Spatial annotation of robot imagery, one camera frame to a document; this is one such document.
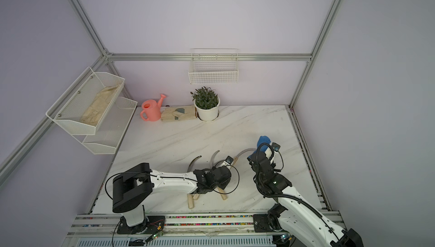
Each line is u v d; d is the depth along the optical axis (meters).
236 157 0.93
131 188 0.47
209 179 0.65
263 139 0.82
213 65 0.95
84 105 0.76
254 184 0.73
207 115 1.10
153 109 1.06
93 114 0.76
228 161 0.74
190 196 0.80
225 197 0.80
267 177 0.59
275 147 0.68
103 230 0.73
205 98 1.01
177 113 1.14
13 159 0.51
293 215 0.50
